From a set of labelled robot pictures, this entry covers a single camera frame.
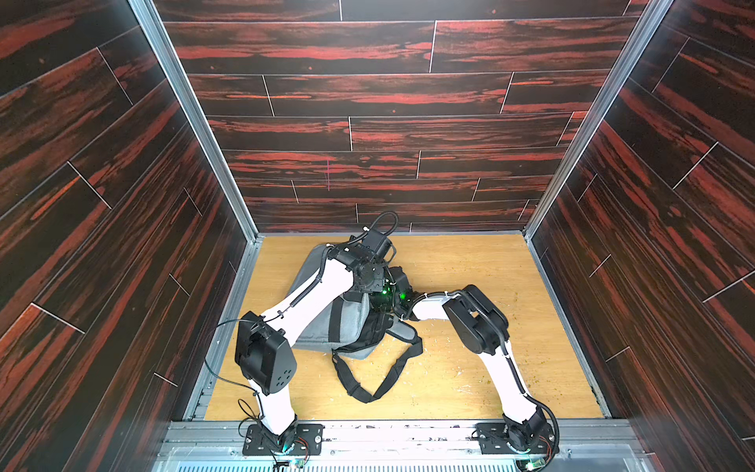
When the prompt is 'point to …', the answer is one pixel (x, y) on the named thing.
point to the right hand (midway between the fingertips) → (350, 293)
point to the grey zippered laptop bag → (351, 326)
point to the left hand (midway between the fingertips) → (375, 285)
